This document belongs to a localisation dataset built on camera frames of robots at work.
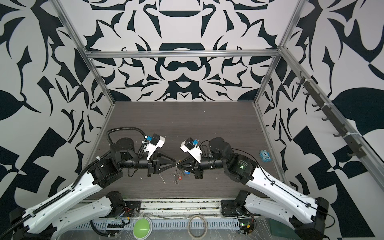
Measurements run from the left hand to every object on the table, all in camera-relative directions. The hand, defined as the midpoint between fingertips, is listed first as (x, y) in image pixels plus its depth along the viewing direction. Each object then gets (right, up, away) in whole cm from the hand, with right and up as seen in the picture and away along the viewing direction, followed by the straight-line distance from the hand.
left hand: (176, 160), depth 58 cm
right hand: (+1, -3, +1) cm, 3 cm away
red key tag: (0, -14, +18) cm, 22 cm away
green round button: (-16, -34, +10) cm, 39 cm away
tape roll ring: (+12, -35, +9) cm, 38 cm away
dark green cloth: (+45, -34, +11) cm, 57 cm away
